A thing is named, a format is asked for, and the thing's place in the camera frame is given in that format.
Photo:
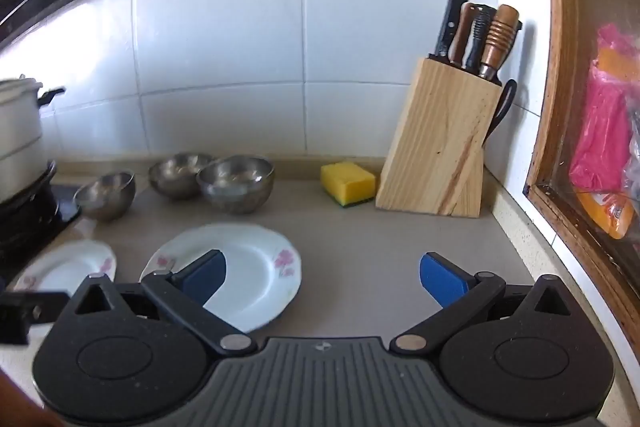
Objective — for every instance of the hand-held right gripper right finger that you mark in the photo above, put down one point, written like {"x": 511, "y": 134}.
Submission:
{"x": 440, "y": 277}

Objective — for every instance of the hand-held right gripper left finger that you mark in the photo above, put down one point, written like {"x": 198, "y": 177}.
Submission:
{"x": 205, "y": 274}

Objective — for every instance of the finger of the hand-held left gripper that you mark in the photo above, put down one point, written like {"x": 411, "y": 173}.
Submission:
{"x": 30, "y": 314}

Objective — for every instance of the large white floral plate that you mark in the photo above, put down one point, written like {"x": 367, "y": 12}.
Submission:
{"x": 255, "y": 267}

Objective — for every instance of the small white floral plate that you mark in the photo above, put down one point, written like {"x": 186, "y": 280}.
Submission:
{"x": 65, "y": 264}

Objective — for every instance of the large steel bowl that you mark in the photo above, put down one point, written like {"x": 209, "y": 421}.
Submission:
{"x": 235, "y": 192}

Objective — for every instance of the medium steel bowl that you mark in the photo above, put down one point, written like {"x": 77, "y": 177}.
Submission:
{"x": 175, "y": 177}

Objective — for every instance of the small steel bowl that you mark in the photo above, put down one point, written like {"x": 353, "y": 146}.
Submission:
{"x": 102, "y": 202}

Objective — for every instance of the person's left forearm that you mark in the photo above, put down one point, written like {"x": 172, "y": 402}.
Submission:
{"x": 20, "y": 402}

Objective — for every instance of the black gas stove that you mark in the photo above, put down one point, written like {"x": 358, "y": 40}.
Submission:
{"x": 30, "y": 217}

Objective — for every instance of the yellow sponge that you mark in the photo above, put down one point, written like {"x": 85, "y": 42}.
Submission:
{"x": 347, "y": 179}

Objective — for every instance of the wooden knife block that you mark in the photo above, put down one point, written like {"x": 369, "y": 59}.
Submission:
{"x": 440, "y": 137}

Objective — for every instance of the orange packet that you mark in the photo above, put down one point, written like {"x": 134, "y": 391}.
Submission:
{"x": 612, "y": 213}

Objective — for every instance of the pink plastic bag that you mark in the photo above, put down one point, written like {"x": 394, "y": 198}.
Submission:
{"x": 600, "y": 132}

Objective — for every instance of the black ribbed sharpening steel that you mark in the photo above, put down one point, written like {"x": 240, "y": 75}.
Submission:
{"x": 478, "y": 37}

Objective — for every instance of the wooden window frame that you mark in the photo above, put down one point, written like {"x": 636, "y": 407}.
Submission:
{"x": 560, "y": 82}

